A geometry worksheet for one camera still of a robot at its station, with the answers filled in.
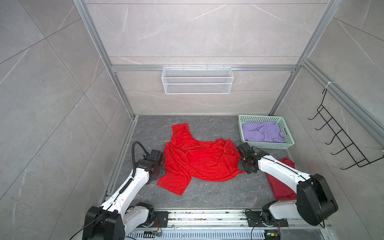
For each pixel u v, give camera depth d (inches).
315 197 16.6
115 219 15.0
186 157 36.4
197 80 39.7
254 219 28.9
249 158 25.7
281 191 31.7
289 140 38.7
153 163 23.4
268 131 42.2
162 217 28.9
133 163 22.2
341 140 26.3
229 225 28.7
